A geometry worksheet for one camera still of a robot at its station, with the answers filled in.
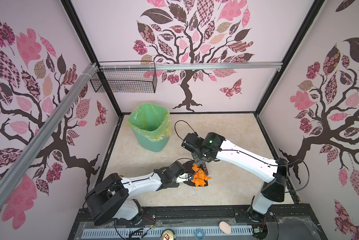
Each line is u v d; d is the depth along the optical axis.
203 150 0.49
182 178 0.75
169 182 0.72
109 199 0.42
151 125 1.02
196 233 0.69
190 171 0.89
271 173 0.42
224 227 0.70
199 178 0.85
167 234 0.60
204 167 0.80
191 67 0.95
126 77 0.95
